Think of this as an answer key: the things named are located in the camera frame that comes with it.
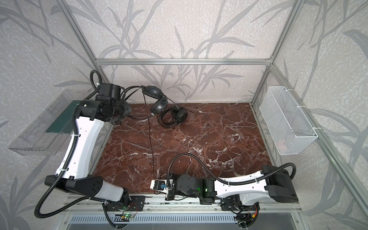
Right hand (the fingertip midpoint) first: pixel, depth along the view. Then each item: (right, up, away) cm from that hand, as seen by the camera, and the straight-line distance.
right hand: (154, 177), depth 62 cm
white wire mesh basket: (+59, +21, 0) cm, 63 cm away
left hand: (-14, +32, +9) cm, 36 cm away
